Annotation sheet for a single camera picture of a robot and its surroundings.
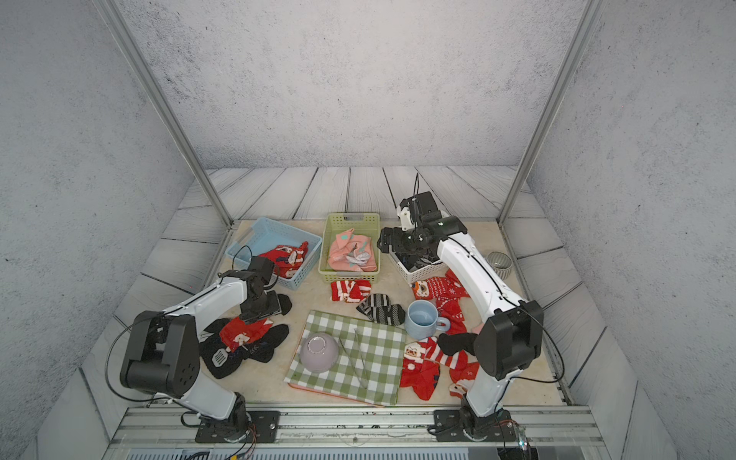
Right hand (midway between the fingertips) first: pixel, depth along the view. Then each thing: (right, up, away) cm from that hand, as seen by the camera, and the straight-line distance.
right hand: (392, 243), depth 82 cm
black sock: (+18, -30, +4) cm, 36 cm away
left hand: (-37, -22, +9) cm, 44 cm away
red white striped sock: (-13, -16, +14) cm, 25 cm away
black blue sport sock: (+10, -6, +18) cm, 21 cm away
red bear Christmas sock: (-36, -6, +20) cm, 42 cm away
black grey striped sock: (-4, -20, +11) cm, 23 cm away
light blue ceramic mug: (+10, -25, +9) cm, 28 cm away
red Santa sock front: (+19, -36, -2) cm, 41 cm away
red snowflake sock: (+19, -16, +15) cm, 29 cm away
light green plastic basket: (-9, +7, +33) cm, 34 cm away
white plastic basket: (+10, -11, +17) cm, 22 cm away
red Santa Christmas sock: (-45, -26, +3) cm, 53 cm away
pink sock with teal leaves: (-13, -3, +20) cm, 24 cm away
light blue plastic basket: (-52, +1, +27) cm, 59 cm away
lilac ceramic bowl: (-20, -30, -3) cm, 36 cm away
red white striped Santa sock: (+10, -33, +2) cm, 34 cm away
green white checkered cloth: (-12, -33, +2) cm, 36 cm away
